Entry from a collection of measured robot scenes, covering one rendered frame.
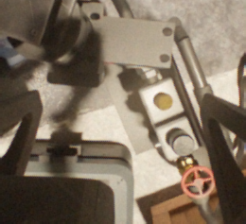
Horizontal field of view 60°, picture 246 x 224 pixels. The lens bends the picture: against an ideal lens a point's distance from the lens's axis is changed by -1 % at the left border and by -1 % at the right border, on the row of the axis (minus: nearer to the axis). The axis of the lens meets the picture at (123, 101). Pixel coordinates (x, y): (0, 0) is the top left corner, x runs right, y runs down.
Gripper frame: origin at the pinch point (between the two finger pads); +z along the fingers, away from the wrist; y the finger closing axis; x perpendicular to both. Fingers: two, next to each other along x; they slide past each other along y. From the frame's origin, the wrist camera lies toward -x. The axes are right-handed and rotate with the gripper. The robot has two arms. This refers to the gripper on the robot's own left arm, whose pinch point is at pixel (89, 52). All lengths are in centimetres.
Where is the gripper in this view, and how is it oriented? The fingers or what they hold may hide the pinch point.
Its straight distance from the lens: 35.9
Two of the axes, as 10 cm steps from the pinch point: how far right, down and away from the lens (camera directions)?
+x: -10.0, -1.0, 0.1
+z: 0.2, -1.1, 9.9
